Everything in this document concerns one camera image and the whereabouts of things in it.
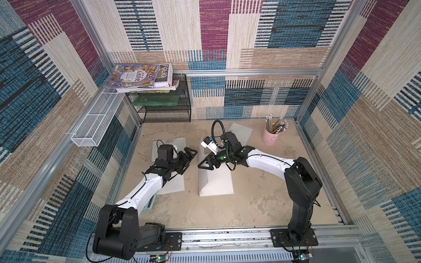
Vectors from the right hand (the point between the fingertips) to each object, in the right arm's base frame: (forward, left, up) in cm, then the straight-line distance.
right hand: (200, 163), depth 81 cm
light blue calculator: (-16, +25, -12) cm, 32 cm away
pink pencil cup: (+22, -41, -9) cm, 48 cm away
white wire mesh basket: (+7, +45, +19) cm, 50 cm away
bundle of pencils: (+24, -44, 0) cm, 50 cm away
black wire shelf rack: (+48, +22, -4) cm, 53 cm away
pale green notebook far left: (+24, +16, -15) cm, 33 cm away
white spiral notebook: (-4, -6, -13) cm, 15 cm away
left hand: (+5, +3, -1) cm, 6 cm away
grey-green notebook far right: (+33, -26, -17) cm, 46 cm away
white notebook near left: (-3, +14, -16) cm, 22 cm away
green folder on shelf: (+37, +27, +10) cm, 47 cm away
